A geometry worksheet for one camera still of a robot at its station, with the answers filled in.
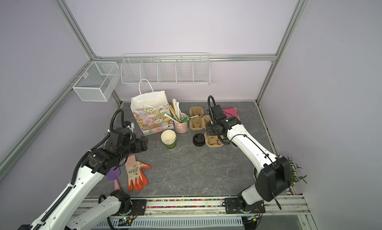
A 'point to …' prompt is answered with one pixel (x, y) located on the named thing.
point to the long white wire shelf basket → (166, 68)
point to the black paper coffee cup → (234, 145)
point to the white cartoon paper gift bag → (148, 110)
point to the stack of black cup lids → (199, 140)
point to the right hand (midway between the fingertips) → (211, 128)
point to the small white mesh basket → (99, 81)
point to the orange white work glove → (136, 177)
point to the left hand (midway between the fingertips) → (140, 141)
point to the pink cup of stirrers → (180, 119)
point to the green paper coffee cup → (168, 137)
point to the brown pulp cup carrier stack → (197, 123)
